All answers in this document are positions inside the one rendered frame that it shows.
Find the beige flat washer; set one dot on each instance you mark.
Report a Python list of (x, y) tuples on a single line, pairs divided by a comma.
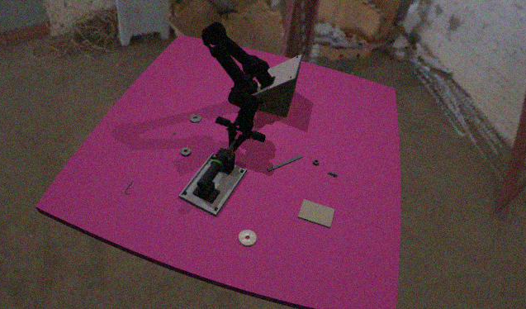
[(250, 241)]

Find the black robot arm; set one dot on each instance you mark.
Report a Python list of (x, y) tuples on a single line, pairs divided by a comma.
[(241, 94)]

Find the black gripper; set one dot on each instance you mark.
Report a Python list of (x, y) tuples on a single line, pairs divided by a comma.
[(243, 120)]

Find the grey flat bar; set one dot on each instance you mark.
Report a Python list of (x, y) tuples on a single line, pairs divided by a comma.
[(285, 162)]

